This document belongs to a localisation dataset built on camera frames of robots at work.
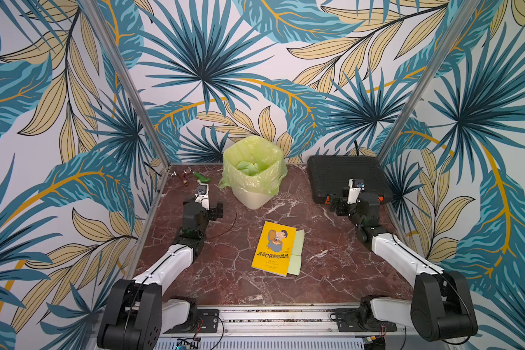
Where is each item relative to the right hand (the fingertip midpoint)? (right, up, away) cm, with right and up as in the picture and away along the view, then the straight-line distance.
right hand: (342, 194), depth 87 cm
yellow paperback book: (-27, -22, +1) cm, 35 cm away
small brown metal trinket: (-71, +5, +23) cm, 75 cm away
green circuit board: (-58, -49, -17) cm, 78 cm away
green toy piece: (-64, +8, +25) cm, 69 cm away
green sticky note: (-17, -20, +3) cm, 27 cm away
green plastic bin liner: (-29, +15, +7) cm, 33 cm away
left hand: (-53, -1, -2) cm, 54 cm away
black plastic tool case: (+1, +9, +19) cm, 21 cm away
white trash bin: (-36, -3, +10) cm, 38 cm away
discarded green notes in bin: (-39, +12, +14) cm, 44 cm away
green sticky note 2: (-20, -27, -3) cm, 34 cm away
